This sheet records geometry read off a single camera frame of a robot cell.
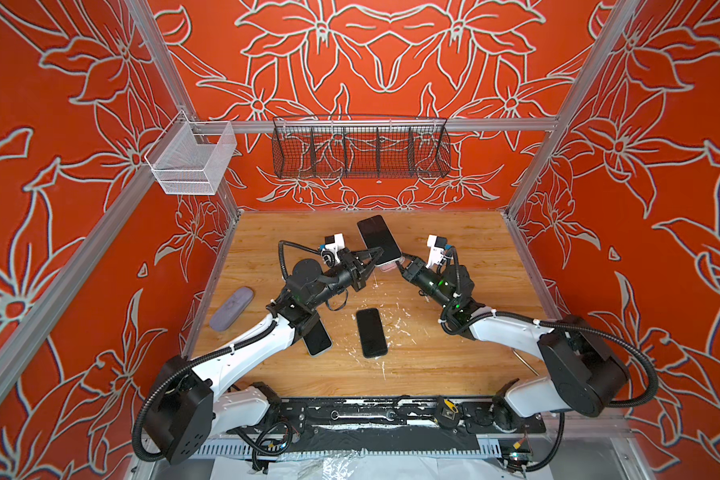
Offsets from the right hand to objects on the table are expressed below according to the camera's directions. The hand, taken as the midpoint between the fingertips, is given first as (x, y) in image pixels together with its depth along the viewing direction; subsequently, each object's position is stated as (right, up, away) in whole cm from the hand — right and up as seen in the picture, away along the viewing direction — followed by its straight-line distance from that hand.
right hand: (388, 253), depth 77 cm
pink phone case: (0, -4, +2) cm, 4 cm away
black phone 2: (-4, -24, +10) cm, 26 cm away
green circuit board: (+29, -48, -9) cm, 57 cm away
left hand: (-2, +1, -13) cm, 13 cm away
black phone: (-20, -26, +9) cm, 34 cm away
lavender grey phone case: (-47, -18, +13) cm, 52 cm away
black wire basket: (-24, +35, +22) cm, 48 cm away
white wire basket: (-62, +30, +16) cm, 71 cm away
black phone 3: (-4, +5, -5) cm, 8 cm away
